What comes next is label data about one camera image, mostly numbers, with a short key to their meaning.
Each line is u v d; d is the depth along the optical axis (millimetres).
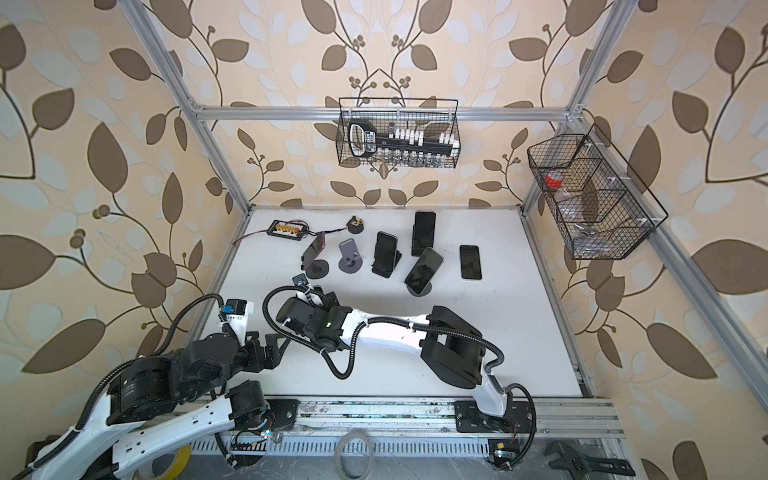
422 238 1085
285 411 757
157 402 438
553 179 872
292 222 1150
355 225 1118
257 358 568
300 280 680
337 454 706
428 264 1206
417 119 912
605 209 726
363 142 848
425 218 999
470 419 737
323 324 586
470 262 1070
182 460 680
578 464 676
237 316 578
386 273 1017
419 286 920
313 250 963
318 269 1021
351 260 999
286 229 1120
